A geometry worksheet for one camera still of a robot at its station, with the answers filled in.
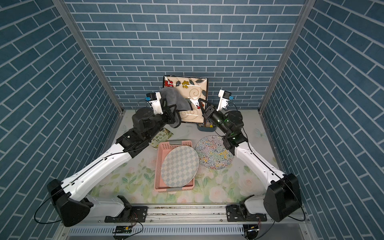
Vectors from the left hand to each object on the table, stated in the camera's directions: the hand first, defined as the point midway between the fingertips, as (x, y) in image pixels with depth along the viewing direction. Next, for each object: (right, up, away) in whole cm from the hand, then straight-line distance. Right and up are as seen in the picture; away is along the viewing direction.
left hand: (180, 105), depth 66 cm
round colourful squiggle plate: (+17, -28, +30) cm, 44 cm away
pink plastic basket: (-16, -25, +28) cm, 41 cm away
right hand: (+9, +2, -1) cm, 10 cm away
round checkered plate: (-3, -33, +20) cm, 39 cm away
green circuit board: (-29, -60, +6) cm, 67 cm away
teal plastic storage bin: (+14, -11, +42) cm, 45 cm away
